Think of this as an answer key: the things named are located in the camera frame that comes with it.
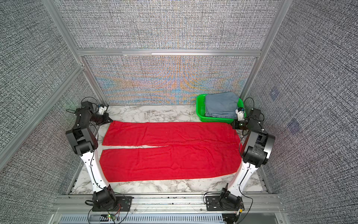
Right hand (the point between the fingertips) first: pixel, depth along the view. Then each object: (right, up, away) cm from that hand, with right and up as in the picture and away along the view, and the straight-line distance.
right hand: (234, 119), depth 99 cm
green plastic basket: (-21, +11, +20) cm, 31 cm away
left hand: (-89, +1, +5) cm, 89 cm away
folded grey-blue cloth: (-5, +11, +11) cm, 17 cm away
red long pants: (-39, -20, -6) cm, 45 cm away
